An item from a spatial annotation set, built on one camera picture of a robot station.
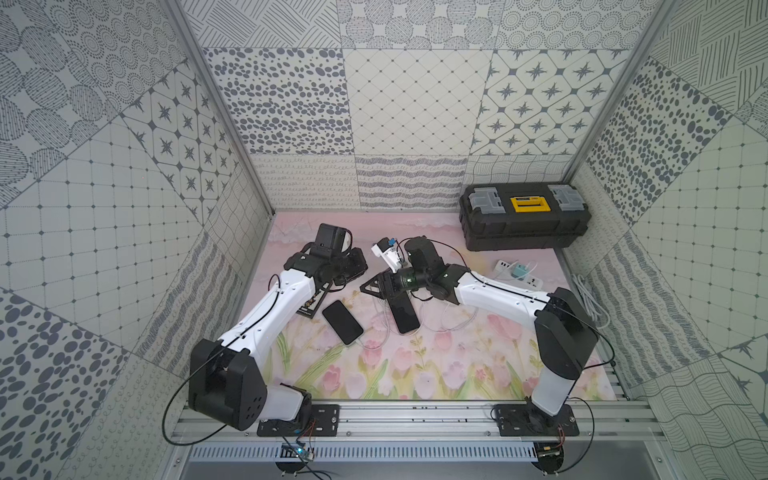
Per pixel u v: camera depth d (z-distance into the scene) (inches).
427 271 25.7
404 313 35.4
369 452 27.6
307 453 27.5
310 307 36.5
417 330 35.0
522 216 38.8
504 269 39.7
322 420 29.0
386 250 28.8
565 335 18.3
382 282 27.8
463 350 33.8
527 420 26.0
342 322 35.9
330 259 24.6
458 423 29.6
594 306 37.2
